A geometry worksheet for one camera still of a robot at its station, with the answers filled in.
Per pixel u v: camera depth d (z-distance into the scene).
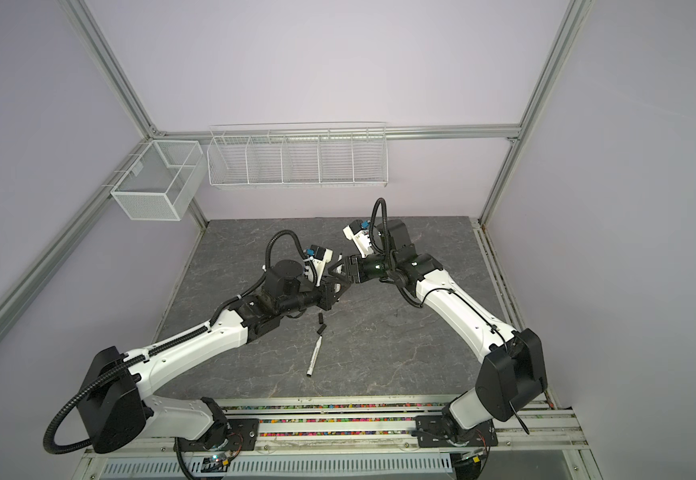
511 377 0.42
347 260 0.67
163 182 0.99
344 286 0.73
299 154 0.99
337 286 0.72
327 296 0.66
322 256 0.68
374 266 0.67
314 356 0.86
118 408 0.39
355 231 0.69
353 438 0.74
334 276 0.71
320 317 0.94
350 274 0.67
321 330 0.91
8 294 0.56
